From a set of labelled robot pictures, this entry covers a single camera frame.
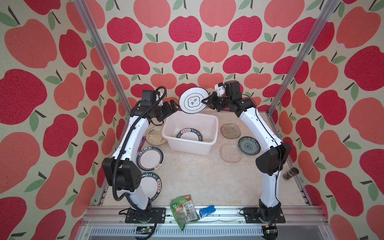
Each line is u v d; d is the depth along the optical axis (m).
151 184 0.85
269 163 0.52
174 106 0.73
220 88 0.76
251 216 0.73
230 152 0.98
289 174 0.82
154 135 1.07
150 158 0.94
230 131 1.10
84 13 0.71
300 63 0.91
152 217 0.72
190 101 0.82
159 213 0.75
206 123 1.00
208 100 0.78
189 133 1.05
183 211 0.75
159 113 0.69
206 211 0.75
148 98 0.62
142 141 1.02
